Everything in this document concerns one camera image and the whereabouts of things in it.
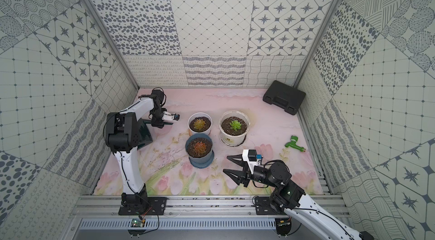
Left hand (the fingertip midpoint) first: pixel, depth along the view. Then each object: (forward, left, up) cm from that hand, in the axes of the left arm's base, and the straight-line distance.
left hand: (158, 117), depth 102 cm
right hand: (-34, -42, +17) cm, 57 cm away
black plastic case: (+16, -80, +3) cm, 81 cm away
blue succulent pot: (-22, -29, +7) cm, 37 cm away
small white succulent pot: (-9, -27, +8) cm, 30 cm away
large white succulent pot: (-10, -46, +8) cm, 47 cm away
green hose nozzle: (-14, -79, -3) cm, 81 cm away
